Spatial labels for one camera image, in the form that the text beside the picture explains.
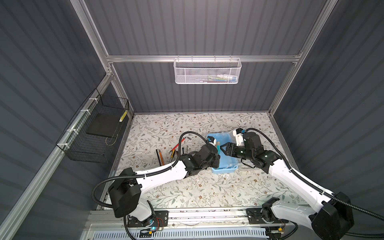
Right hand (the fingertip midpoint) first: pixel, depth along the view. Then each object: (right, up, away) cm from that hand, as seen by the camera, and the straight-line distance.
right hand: (225, 149), depth 79 cm
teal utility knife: (-4, +1, -2) cm, 4 cm away
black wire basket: (-68, +8, -7) cm, 68 cm away
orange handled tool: (-37, -9, +16) cm, 41 cm away
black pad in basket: (-63, +13, -3) cm, 64 cm away
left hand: (-3, -4, -1) cm, 5 cm away
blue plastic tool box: (+3, -9, +5) cm, 11 cm away
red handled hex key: (-23, +4, -16) cm, 28 cm away
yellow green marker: (-56, +17, +2) cm, 58 cm away
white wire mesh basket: (-7, +54, +32) cm, 63 cm away
